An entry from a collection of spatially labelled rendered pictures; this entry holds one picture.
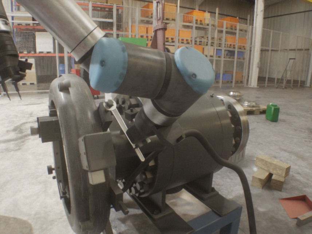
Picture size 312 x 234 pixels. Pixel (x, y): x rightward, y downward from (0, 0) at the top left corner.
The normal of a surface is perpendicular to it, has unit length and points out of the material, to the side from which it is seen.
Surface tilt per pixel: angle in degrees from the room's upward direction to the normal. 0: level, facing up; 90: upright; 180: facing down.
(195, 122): 57
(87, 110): 46
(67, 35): 112
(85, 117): 50
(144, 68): 79
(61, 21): 100
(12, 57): 75
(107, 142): 67
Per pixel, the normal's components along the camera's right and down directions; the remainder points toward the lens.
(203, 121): 0.47, -0.32
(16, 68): -0.08, 0.12
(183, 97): 0.11, 0.81
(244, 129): 0.52, 0.03
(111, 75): 0.26, 0.53
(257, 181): -0.69, 0.15
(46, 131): 0.52, 0.28
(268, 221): 0.02, -0.97
